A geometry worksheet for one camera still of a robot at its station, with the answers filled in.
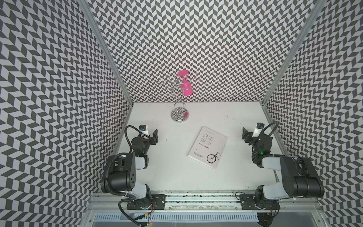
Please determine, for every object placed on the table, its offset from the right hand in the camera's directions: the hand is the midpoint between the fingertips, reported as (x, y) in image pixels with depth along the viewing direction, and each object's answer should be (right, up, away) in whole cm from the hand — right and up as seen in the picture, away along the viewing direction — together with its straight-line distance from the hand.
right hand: (248, 130), depth 91 cm
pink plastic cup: (-40, +29, +12) cm, 51 cm away
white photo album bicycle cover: (-27, -11, 0) cm, 29 cm away
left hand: (-62, 0, +1) cm, 62 cm away
